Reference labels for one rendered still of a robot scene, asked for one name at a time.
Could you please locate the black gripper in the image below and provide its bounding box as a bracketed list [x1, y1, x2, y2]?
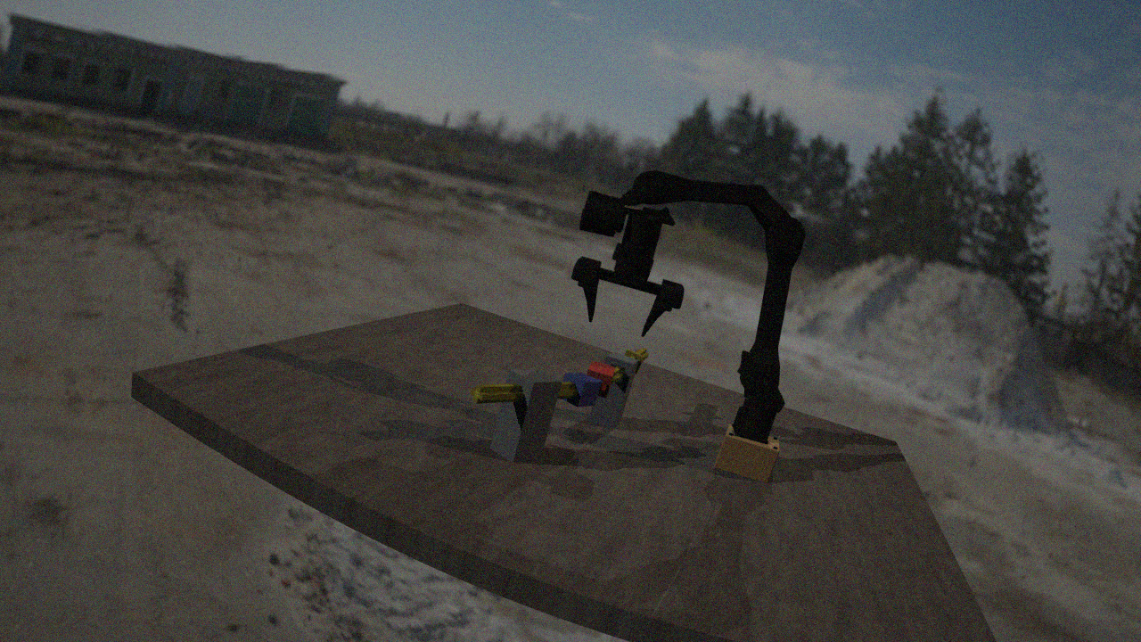
[571, 238, 683, 338]

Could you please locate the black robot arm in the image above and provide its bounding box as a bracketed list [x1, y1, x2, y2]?
[578, 170, 806, 444]

